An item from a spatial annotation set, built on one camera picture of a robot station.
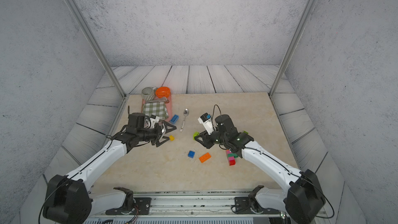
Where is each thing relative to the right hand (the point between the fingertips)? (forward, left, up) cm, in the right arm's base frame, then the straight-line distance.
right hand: (198, 137), depth 75 cm
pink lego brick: (-2, -17, -18) cm, 25 cm away
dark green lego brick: (-1, -18, -17) cm, 25 cm away
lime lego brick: (-6, -20, +14) cm, 25 cm away
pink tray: (+36, +24, -19) cm, 47 cm away
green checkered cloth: (+33, +32, -17) cm, 49 cm away
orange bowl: (+47, +30, -15) cm, 57 cm away
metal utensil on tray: (+40, +33, -16) cm, 54 cm away
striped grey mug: (+46, +40, -15) cm, 62 cm away
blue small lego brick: (0, +5, -18) cm, 19 cm away
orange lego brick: (-2, -3, -20) cm, 20 cm away
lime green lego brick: (+1, +1, +1) cm, 2 cm away
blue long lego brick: (+24, +18, -17) cm, 34 cm away
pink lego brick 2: (+3, -16, -22) cm, 28 cm away
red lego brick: (-2, -18, -19) cm, 26 cm away
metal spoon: (+29, +11, -18) cm, 36 cm away
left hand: (+3, +12, -1) cm, 12 cm away
